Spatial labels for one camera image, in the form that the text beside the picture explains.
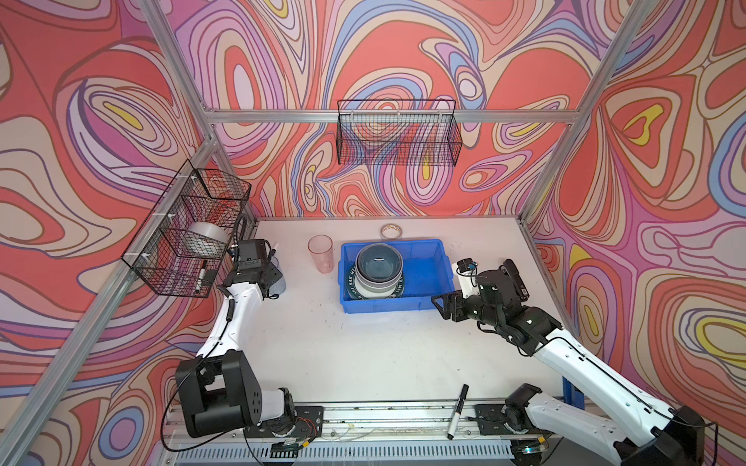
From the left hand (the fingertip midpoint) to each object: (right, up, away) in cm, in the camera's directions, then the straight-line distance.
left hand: (268, 271), depth 86 cm
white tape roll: (-10, +9, -16) cm, 21 cm away
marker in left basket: (-12, 0, -14) cm, 18 cm away
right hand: (+51, -8, -9) cm, 52 cm away
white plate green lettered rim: (+27, -8, +7) cm, 29 cm away
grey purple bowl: (+33, -3, 0) cm, 33 cm away
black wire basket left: (-21, +23, +2) cm, 31 cm away
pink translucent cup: (+14, +7, +8) cm, 18 cm away
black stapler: (+81, -5, +10) cm, 82 cm away
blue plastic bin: (+52, -2, +18) cm, 55 cm away
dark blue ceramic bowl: (+34, +2, +8) cm, 35 cm away
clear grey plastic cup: (0, -6, +10) cm, 11 cm away
